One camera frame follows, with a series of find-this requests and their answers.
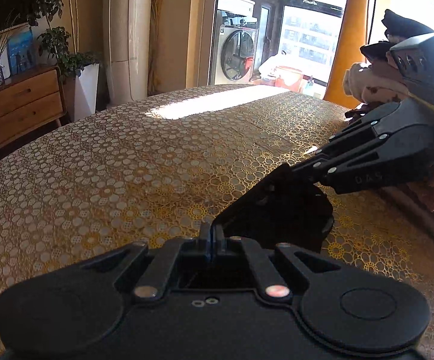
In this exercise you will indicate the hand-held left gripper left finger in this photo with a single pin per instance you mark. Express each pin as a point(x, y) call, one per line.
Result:
point(205, 243)

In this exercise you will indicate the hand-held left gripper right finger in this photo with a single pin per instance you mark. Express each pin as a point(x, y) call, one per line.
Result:
point(220, 245)

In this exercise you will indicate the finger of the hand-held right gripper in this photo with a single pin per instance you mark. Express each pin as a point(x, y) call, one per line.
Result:
point(367, 118)
point(333, 157)

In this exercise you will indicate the black pants with blue stripe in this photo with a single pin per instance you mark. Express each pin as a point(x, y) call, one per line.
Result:
point(288, 213)

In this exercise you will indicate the cream floral folded garment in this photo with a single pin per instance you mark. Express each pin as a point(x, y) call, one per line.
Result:
point(367, 82)

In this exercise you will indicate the orange curtain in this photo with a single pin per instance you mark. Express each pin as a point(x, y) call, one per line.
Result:
point(352, 45)

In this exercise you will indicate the orange plastic basin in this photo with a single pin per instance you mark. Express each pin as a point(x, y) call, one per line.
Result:
point(288, 78)

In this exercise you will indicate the dark folded garment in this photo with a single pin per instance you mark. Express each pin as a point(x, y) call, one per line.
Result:
point(408, 26)

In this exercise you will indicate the washing machine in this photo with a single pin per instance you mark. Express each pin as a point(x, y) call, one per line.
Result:
point(235, 52)

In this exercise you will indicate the tall plant in white pot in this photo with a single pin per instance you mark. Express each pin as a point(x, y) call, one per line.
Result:
point(84, 93)

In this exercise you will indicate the yellow curtain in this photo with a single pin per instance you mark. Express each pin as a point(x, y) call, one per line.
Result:
point(159, 26)

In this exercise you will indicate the cream standing air conditioner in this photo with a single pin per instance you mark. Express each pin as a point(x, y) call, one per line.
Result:
point(127, 37)

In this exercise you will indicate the wooden television cabinet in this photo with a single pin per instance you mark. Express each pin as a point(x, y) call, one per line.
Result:
point(22, 105)

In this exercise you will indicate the blue picture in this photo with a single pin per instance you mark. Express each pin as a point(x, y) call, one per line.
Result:
point(22, 52)

